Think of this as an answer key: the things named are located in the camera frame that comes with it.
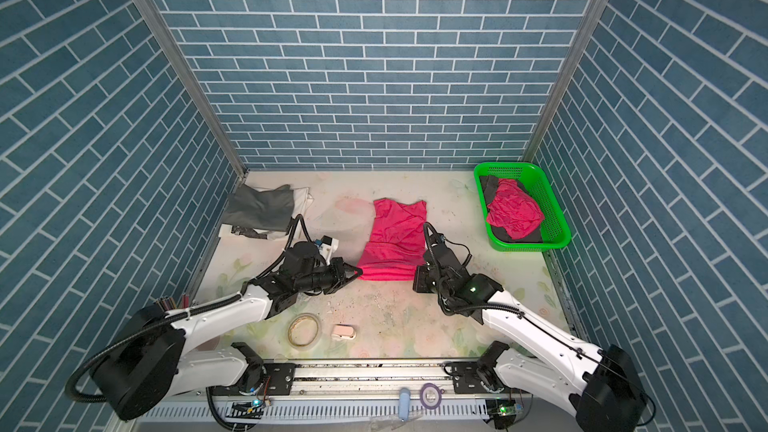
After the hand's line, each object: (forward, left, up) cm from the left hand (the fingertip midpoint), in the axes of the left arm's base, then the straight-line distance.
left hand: (363, 273), depth 80 cm
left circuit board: (-29, +27, -14) cm, 42 cm away
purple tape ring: (-26, -19, -11) cm, 34 cm away
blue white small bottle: (-29, -10, -8) cm, 32 cm away
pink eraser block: (-12, +5, -9) cm, 16 cm away
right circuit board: (-30, -34, -11) cm, 47 cm away
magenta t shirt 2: (+23, -49, -2) cm, 55 cm away
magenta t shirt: (+15, -10, -10) cm, 21 cm away
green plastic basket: (+16, -62, -5) cm, 64 cm away
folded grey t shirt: (+29, +35, -9) cm, 46 cm away
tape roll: (-11, +17, -12) cm, 24 cm away
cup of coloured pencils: (-9, +46, +3) cm, 47 cm away
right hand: (0, -13, +1) cm, 13 cm away
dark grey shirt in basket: (+34, -43, -2) cm, 55 cm away
